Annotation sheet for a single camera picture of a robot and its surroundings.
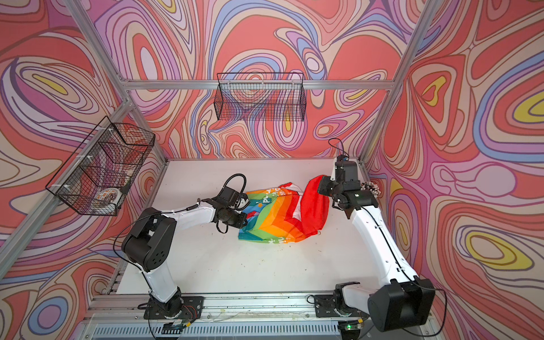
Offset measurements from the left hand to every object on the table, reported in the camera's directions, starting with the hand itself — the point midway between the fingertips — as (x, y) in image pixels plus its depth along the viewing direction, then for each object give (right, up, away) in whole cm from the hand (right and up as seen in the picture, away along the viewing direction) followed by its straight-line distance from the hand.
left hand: (249, 223), depth 94 cm
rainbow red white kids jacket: (+16, +5, -3) cm, 17 cm away
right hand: (+30, +17, -14) cm, 38 cm away
